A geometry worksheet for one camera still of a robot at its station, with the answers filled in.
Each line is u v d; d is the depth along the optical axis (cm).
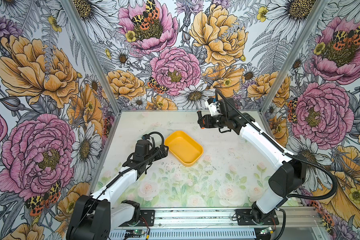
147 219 75
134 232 71
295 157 46
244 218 74
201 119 79
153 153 64
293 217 76
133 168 58
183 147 101
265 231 72
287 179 44
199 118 81
